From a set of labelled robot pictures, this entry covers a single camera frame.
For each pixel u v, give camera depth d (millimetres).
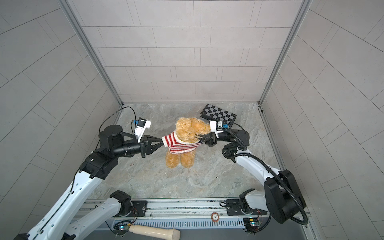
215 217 693
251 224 680
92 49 866
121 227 645
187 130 525
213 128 507
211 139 569
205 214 708
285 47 850
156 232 629
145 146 535
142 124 545
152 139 567
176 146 601
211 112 1078
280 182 403
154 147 589
